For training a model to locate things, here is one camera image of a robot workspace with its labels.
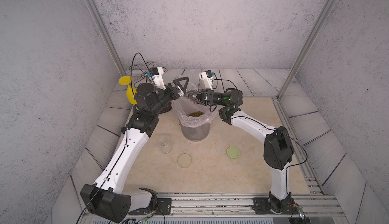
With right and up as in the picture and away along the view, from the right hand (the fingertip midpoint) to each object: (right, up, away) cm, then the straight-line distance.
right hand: (187, 100), depth 60 cm
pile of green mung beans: (+3, -7, +42) cm, 42 cm away
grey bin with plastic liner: (+3, -8, +15) cm, 17 cm away
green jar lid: (+25, -29, +31) cm, 49 cm away
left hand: (-1, +8, +3) cm, 9 cm away
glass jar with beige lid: (-16, -25, +34) cm, 45 cm away
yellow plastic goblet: (-36, +13, +25) cm, 45 cm away
